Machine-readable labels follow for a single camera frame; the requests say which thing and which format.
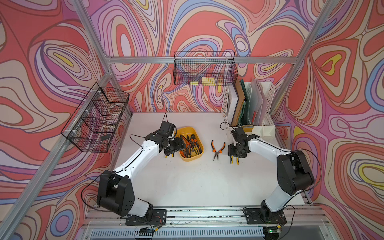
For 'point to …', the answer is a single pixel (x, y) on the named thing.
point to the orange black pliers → (185, 152)
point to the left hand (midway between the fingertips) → (182, 147)
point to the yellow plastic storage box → (187, 131)
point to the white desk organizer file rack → (229, 103)
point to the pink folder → (260, 116)
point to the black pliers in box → (193, 141)
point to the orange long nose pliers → (214, 150)
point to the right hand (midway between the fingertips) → (233, 157)
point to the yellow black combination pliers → (231, 161)
